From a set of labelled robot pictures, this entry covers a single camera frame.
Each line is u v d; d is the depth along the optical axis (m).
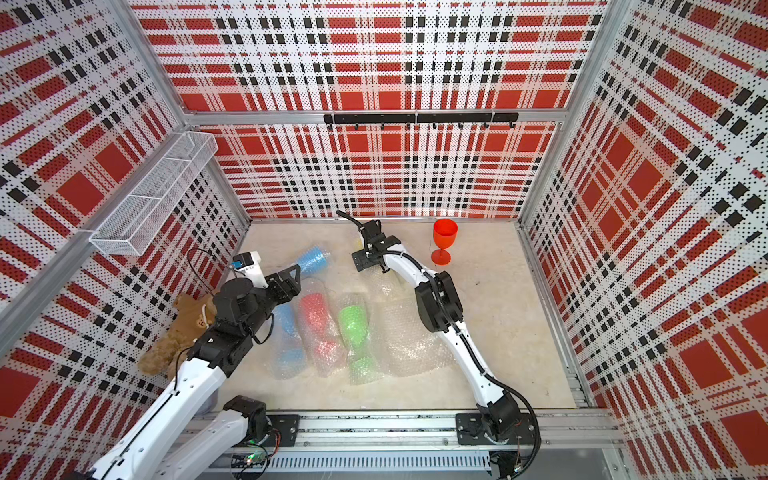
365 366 0.78
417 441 0.73
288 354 0.79
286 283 0.67
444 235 0.97
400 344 0.88
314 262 1.00
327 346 0.80
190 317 0.86
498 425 0.64
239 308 0.54
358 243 1.03
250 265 0.65
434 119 0.89
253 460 0.70
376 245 0.84
